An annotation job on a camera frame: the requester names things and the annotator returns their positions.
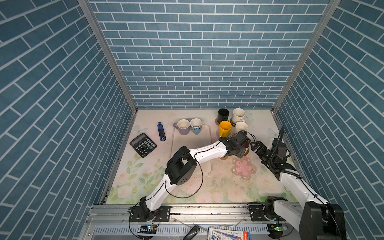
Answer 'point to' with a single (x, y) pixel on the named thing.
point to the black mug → (223, 115)
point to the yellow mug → (224, 128)
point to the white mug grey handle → (183, 126)
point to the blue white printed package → (214, 234)
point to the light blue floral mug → (196, 124)
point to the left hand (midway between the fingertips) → (241, 150)
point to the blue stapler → (161, 131)
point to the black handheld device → (191, 233)
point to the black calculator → (143, 144)
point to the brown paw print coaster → (224, 158)
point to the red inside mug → (246, 144)
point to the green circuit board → (148, 229)
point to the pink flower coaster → (243, 167)
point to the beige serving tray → (192, 142)
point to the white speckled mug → (238, 115)
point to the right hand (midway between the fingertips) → (254, 145)
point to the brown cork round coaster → (247, 152)
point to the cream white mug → (242, 126)
